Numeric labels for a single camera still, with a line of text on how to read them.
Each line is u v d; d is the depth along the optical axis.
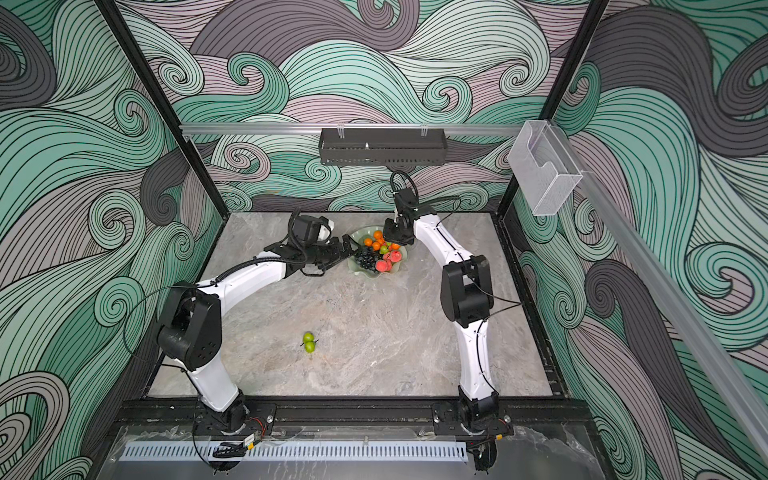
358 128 0.94
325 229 0.74
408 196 0.79
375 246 1.04
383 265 0.97
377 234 1.07
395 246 1.03
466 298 0.56
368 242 1.04
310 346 0.84
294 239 0.70
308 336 0.86
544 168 0.79
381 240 1.06
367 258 1.00
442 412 0.74
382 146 0.95
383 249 1.02
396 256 1.00
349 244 0.80
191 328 0.47
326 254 0.77
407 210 0.73
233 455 0.71
